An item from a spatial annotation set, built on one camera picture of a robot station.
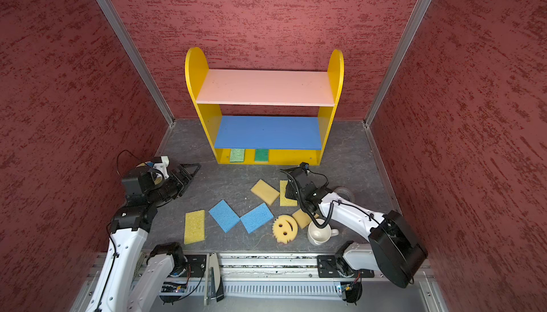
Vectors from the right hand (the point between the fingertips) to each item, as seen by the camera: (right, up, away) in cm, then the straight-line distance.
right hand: (289, 192), depth 87 cm
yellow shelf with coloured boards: (0, +22, +1) cm, 22 cm away
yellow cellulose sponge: (-2, -4, +2) cm, 6 cm away
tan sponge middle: (-10, -1, +5) cm, 12 cm away
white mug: (+12, -16, -6) cm, 20 cm away
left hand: (-33, +9, -13) cm, 37 cm away
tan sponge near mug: (+5, -9, -3) cm, 11 cm away
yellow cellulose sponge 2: (-38, -13, -5) cm, 40 cm away
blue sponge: (-26, -9, -2) cm, 28 cm away
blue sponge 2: (-13, -10, -2) cm, 17 cm away
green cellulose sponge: (-25, +14, +16) cm, 33 cm away
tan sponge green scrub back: (-13, +14, +17) cm, 26 cm away
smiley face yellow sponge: (-2, -13, -7) cm, 14 cm away
